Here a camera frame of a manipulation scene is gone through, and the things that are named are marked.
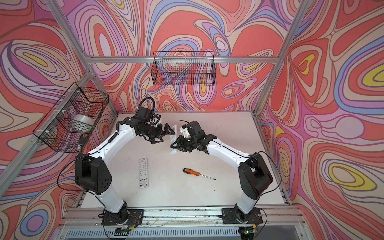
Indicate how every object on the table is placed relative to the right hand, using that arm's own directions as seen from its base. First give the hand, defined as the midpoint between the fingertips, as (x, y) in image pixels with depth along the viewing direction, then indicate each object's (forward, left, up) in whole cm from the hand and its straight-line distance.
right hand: (173, 149), depth 80 cm
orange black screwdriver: (-7, -8, -14) cm, 18 cm away
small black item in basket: (+1, +44, +10) cm, 45 cm away
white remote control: (-2, 0, +1) cm, 2 cm away
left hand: (+8, +2, +3) cm, 9 cm away
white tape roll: (+8, +43, +17) cm, 47 cm away
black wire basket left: (+6, +49, +17) cm, 52 cm away
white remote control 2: (-7, +19, -14) cm, 25 cm away
